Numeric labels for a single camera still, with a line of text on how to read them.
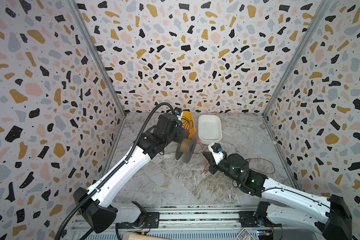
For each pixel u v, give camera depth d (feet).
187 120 3.84
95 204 1.23
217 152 1.95
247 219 2.41
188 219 2.47
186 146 2.89
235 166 1.75
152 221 2.41
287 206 1.64
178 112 2.02
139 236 2.30
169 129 1.72
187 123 3.77
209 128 3.74
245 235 2.26
